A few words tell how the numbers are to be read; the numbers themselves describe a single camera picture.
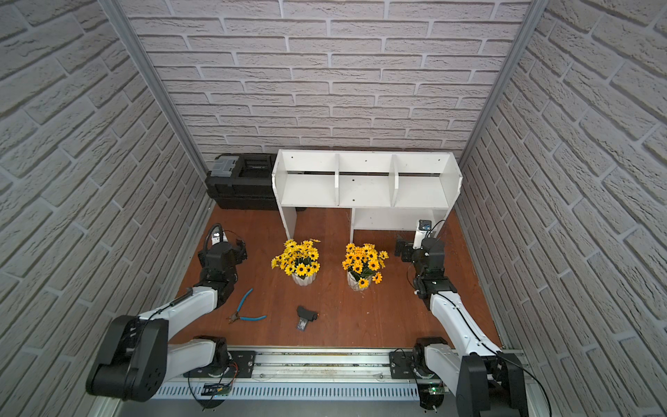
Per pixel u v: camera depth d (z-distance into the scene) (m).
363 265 0.80
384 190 0.86
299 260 0.83
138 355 0.41
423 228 0.72
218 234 0.73
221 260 0.66
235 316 0.83
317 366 0.75
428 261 0.62
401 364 0.74
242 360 0.74
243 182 0.99
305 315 0.81
